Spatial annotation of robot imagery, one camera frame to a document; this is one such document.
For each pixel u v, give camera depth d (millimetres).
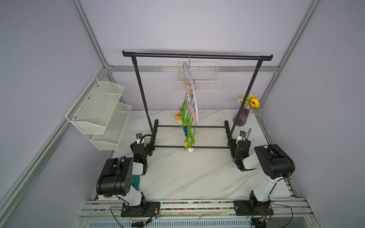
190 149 823
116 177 472
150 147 871
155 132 1042
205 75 955
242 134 838
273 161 506
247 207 731
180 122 934
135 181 812
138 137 792
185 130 862
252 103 886
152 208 730
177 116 930
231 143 910
